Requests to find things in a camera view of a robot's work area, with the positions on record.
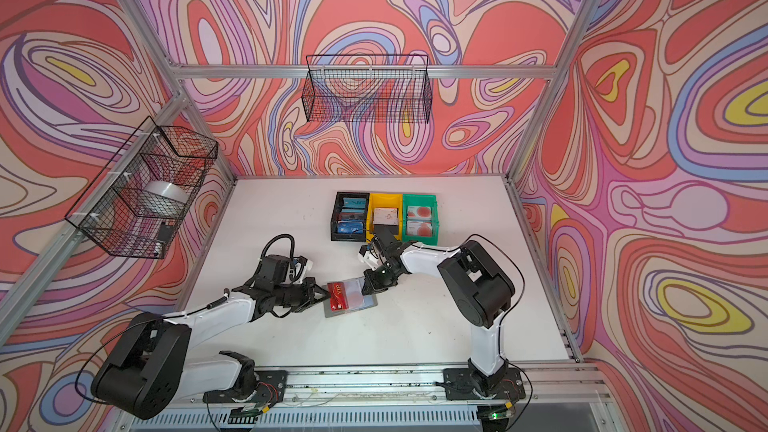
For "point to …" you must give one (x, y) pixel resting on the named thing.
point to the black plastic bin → (336, 211)
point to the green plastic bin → (425, 200)
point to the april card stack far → (419, 213)
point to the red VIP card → (338, 296)
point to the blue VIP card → (351, 227)
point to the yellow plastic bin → (384, 200)
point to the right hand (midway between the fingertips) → (368, 297)
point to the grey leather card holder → (356, 299)
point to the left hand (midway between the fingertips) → (332, 293)
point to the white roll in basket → (161, 197)
